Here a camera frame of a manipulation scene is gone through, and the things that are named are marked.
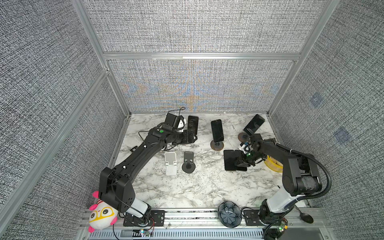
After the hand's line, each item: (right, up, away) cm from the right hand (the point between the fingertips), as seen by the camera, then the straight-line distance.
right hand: (237, 163), depth 91 cm
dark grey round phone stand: (-30, -2, +1) cm, 30 cm away
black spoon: (+29, -22, -17) cm, 40 cm away
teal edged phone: (-3, +3, +2) cm, 5 cm away
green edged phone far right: (+13, +23, +7) cm, 28 cm away
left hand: (-28, +16, -10) cm, 33 cm away
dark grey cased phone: (-11, +20, +4) cm, 24 cm away
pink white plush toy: (-69, -18, -22) cm, 74 cm away
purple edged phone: (-27, +20, +12) cm, 36 cm away
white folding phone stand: (-40, +1, -3) cm, 40 cm away
